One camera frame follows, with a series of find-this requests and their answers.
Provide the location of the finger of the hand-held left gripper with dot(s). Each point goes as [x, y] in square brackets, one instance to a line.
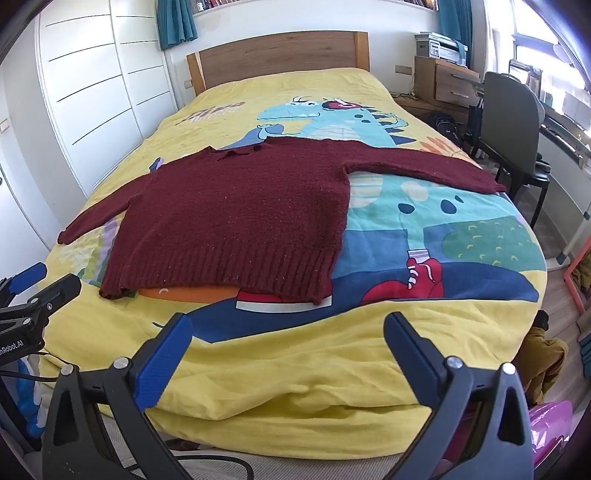
[60, 290]
[27, 275]

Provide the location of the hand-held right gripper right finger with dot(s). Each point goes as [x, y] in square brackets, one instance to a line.
[408, 350]

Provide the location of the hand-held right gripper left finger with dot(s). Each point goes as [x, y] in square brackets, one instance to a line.
[161, 364]

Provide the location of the maroon knit sweater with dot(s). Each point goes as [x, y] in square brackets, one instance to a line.
[240, 207]

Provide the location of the person's left hand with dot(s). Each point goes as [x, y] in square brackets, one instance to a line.
[27, 401]

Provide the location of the bed with dinosaur duvet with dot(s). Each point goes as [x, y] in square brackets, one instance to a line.
[277, 369]

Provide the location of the mustard cloth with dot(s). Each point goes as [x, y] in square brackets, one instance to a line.
[547, 360]

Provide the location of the pink plastic object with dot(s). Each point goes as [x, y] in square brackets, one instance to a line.
[551, 429]

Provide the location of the white wardrobe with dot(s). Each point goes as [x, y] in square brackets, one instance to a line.
[92, 69]

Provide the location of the black backpack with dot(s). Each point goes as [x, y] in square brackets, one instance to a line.
[445, 127]

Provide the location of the black shopping bag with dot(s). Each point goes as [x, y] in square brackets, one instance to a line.
[475, 122]

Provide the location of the dark chair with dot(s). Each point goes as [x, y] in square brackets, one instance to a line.
[508, 120]

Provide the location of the cluttered desk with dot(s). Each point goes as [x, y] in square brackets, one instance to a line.
[563, 131]

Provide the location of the wooden drawer cabinet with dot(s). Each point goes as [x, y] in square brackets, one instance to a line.
[443, 81]

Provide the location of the teal curtain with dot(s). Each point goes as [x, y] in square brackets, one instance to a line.
[175, 23]
[450, 21]

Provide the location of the white printer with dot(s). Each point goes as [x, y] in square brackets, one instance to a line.
[438, 46]

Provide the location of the wooden headboard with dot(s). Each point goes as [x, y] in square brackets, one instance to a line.
[277, 50]

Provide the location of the row of books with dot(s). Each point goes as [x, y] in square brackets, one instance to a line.
[217, 3]

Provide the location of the orange frame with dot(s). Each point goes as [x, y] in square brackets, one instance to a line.
[579, 272]

